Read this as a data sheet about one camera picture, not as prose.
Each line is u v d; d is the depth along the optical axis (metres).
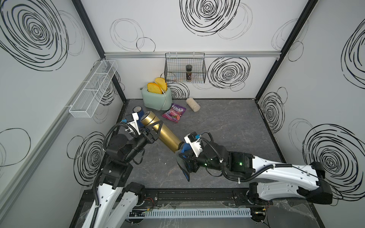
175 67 0.97
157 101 1.11
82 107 0.70
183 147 0.61
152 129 0.55
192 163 0.54
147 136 0.53
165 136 0.61
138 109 0.88
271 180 0.45
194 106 1.09
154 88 1.00
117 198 0.46
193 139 0.53
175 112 1.08
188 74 0.87
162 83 1.04
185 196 0.75
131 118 0.54
